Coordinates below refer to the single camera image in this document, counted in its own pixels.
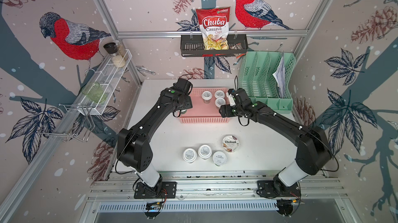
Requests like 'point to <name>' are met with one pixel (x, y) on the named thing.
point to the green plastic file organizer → (256, 78)
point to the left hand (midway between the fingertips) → (186, 101)
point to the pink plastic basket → (201, 112)
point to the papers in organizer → (279, 74)
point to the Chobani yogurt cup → (230, 143)
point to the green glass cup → (95, 92)
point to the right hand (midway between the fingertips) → (224, 108)
